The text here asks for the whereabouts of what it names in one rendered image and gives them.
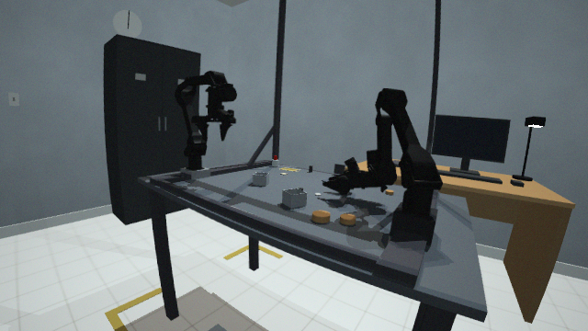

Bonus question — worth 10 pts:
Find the grey-blue flat round disc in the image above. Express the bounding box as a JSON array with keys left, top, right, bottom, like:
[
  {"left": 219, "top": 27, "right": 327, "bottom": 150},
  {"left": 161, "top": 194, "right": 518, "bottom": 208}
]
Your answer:
[{"left": 326, "top": 199, "right": 343, "bottom": 205}]

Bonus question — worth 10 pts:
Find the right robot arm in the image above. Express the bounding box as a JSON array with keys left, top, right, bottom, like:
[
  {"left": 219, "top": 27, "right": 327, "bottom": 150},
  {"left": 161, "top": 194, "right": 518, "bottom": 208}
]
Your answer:
[{"left": 175, "top": 71, "right": 237, "bottom": 171}]

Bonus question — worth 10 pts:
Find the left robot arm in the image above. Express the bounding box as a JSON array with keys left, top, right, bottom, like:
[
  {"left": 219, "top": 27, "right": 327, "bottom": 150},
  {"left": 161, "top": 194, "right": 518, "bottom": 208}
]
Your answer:
[{"left": 367, "top": 88, "right": 443, "bottom": 217}]

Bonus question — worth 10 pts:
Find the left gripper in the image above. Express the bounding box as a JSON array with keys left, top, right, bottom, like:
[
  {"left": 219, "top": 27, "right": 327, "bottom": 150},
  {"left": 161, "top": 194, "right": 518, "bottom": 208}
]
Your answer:
[{"left": 322, "top": 169, "right": 368, "bottom": 195}]

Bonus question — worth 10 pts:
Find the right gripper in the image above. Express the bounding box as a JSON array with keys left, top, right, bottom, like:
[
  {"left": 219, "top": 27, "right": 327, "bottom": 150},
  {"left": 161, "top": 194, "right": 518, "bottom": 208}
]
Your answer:
[{"left": 191, "top": 102, "right": 236, "bottom": 142}]

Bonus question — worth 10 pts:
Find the white open-top square box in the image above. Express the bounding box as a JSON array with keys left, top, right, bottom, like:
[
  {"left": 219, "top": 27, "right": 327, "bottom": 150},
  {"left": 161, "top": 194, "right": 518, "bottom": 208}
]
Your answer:
[{"left": 253, "top": 172, "right": 269, "bottom": 186}]

